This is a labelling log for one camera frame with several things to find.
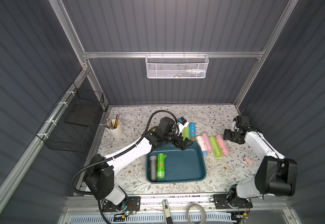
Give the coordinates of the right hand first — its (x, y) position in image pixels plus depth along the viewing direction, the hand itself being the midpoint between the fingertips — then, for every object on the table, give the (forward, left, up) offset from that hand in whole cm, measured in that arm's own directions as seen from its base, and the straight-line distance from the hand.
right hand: (231, 136), depth 89 cm
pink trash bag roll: (-1, +14, -6) cm, 16 cm away
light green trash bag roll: (+7, +28, -6) cm, 30 cm away
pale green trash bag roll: (-5, +9, -7) cm, 12 cm away
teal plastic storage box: (-15, +41, -9) cm, 44 cm away
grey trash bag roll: (-19, +50, -7) cm, 54 cm away
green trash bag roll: (-17, +46, -6) cm, 49 cm away
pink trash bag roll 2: (-2, +4, -6) cm, 7 cm away
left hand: (-10, +30, +11) cm, 33 cm away
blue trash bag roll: (+9, +23, -7) cm, 26 cm away
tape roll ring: (-39, +25, -6) cm, 46 cm away
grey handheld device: (-40, +42, -6) cm, 58 cm away
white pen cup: (+6, +77, +1) cm, 77 cm away
